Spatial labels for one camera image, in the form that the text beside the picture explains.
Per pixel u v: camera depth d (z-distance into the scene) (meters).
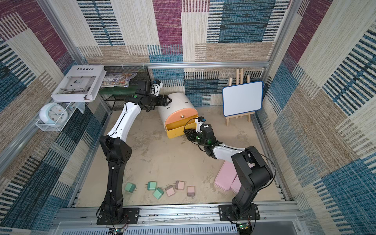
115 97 1.14
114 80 0.84
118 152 0.58
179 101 0.93
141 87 0.72
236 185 0.82
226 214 0.73
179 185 0.81
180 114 0.88
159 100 0.83
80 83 0.75
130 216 0.73
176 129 0.87
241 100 0.99
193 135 0.81
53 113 0.65
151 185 0.81
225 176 0.85
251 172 0.47
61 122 0.67
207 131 0.70
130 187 0.81
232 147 0.58
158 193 0.79
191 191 0.80
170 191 0.80
